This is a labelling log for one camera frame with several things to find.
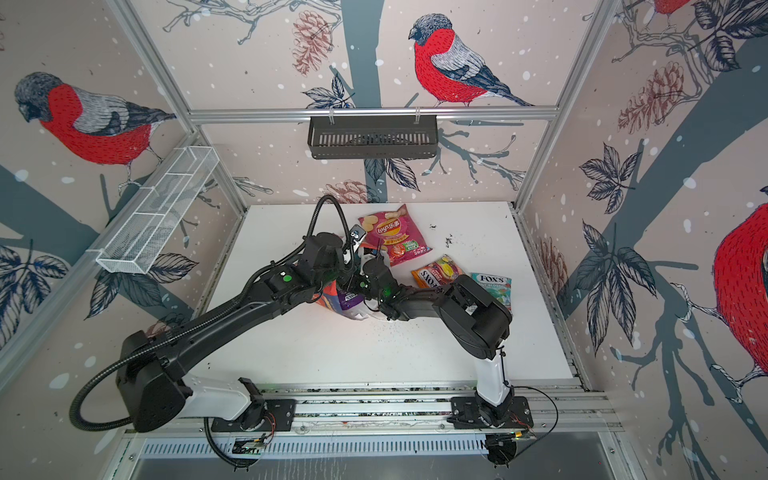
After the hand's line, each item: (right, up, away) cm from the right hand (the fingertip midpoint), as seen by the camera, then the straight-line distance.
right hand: (335, 279), depth 88 cm
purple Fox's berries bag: (+4, -6, 0) cm, 7 cm away
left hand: (+6, +10, -11) cm, 16 cm away
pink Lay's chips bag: (+19, +13, +17) cm, 28 cm away
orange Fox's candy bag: (+32, 0, +9) cm, 33 cm away
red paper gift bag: (+1, -3, -12) cm, 13 cm away
